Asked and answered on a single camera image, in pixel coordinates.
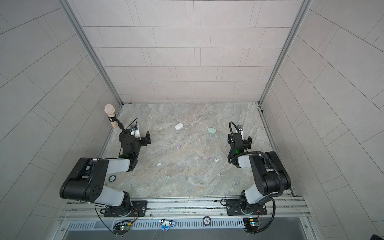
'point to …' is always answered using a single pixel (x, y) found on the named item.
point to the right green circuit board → (251, 224)
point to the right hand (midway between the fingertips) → (240, 133)
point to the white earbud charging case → (178, 126)
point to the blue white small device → (165, 224)
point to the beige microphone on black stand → (109, 109)
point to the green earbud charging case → (211, 130)
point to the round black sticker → (207, 221)
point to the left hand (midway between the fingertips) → (143, 129)
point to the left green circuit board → (121, 229)
